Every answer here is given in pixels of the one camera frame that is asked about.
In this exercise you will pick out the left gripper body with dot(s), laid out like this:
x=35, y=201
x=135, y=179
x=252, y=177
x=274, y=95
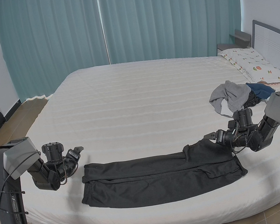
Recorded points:
x=71, y=162

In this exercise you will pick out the white printed pillow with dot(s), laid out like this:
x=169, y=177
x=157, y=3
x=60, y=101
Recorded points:
x=254, y=64

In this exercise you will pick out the grey garment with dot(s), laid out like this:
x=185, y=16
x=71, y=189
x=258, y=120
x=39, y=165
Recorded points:
x=237, y=92

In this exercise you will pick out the dark blue garment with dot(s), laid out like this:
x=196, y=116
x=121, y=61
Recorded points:
x=262, y=90

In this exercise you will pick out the bed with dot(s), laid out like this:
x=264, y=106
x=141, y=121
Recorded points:
x=127, y=97

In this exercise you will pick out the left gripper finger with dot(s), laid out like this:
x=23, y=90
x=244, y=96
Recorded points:
x=79, y=149

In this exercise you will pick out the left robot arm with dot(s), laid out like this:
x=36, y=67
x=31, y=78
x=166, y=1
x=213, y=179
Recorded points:
x=20, y=156

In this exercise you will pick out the black shiny garment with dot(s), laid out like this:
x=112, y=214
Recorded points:
x=252, y=99

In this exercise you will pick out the grey bedside table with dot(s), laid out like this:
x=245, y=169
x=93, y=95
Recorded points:
x=241, y=36

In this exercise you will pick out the black T-shirt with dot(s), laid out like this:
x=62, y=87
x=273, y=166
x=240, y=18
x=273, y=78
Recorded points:
x=159, y=173

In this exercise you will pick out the blue-green curtain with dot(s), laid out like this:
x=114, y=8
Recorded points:
x=167, y=14
x=53, y=43

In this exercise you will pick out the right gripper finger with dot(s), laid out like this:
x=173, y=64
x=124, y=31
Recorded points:
x=212, y=135

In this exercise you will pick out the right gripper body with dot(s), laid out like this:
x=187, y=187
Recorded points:
x=226, y=138

